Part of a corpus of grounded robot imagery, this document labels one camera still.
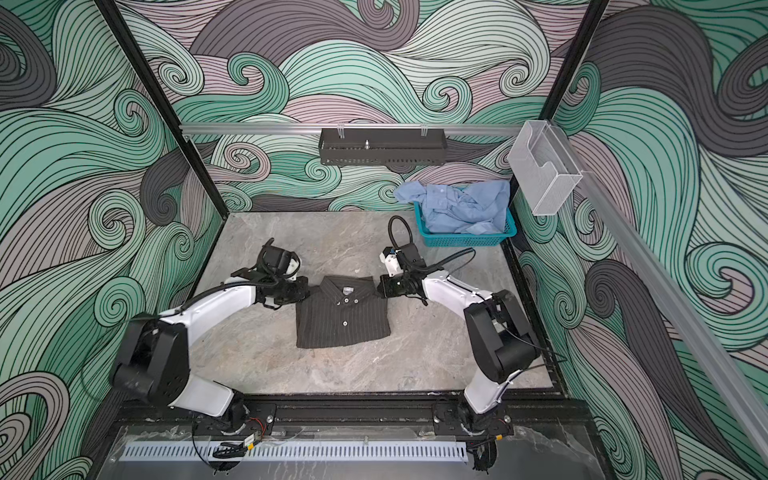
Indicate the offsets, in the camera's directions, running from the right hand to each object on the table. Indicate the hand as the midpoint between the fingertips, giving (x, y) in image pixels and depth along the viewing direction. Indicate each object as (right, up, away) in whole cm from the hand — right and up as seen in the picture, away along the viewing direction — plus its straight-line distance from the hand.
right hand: (379, 287), depth 91 cm
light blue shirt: (+36, +27, +23) cm, 50 cm away
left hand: (-21, -1, -1) cm, 21 cm away
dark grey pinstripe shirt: (-12, -6, -3) cm, 14 cm away
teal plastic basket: (+21, +15, +13) cm, 29 cm away
